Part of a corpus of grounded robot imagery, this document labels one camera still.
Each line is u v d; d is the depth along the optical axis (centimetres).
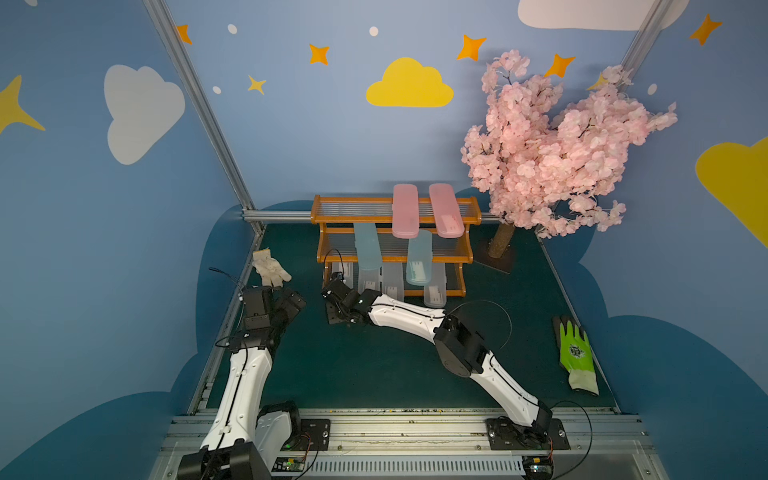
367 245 94
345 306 73
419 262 89
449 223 81
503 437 74
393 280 103
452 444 74
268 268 107
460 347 57
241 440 41
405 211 85
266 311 62
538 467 73
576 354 87
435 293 98
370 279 101
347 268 104
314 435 76
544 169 66
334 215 82
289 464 72
